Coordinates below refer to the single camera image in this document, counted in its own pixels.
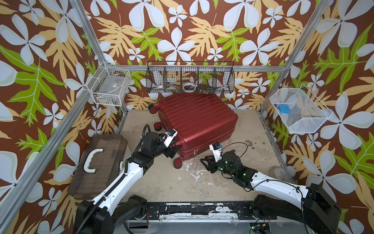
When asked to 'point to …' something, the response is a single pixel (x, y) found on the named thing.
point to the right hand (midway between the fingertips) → (201, 158)
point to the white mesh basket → (302, 112)
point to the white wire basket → (108, 88)
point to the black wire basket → (190, 77)
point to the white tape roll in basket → (189, 83)
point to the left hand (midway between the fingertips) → (174, 138)
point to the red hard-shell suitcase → (200, 119)
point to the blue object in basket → (284, 108)
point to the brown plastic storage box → (99, 166)
